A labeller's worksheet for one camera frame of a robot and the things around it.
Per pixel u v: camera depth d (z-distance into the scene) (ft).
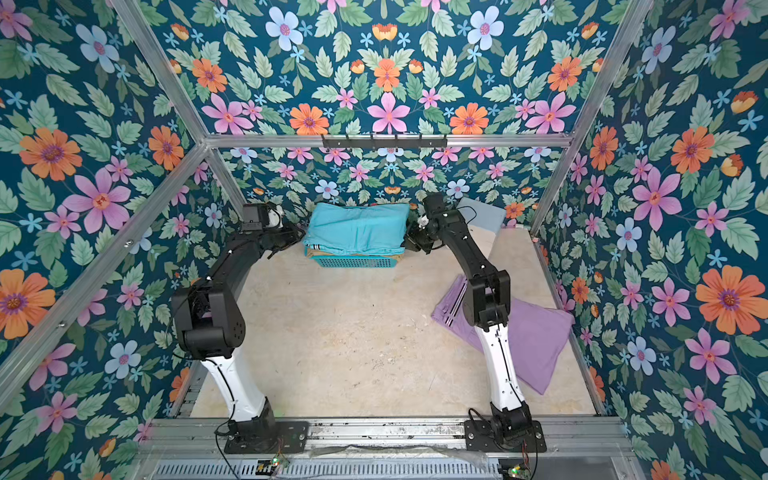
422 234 2.84
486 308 2.06
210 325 1.71
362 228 3.33
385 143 3.04
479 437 2.45
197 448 2.36
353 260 3.33
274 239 2.69
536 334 3.05
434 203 2.73
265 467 2.36
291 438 2.42
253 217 2.45
